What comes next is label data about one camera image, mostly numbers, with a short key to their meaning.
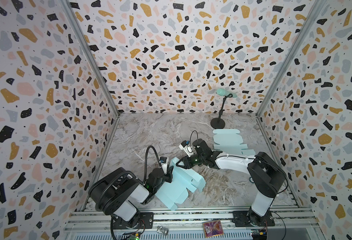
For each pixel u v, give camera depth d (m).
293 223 0.75
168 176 0.80
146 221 0.73
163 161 0.77
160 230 0.70
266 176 0.48
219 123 1.16
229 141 1.07
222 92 0.89
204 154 0.72
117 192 0.45
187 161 0.76
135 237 0.70
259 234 0.72
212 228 0.70
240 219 0.74
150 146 0.73
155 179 0.67
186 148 0.78
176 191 0.83
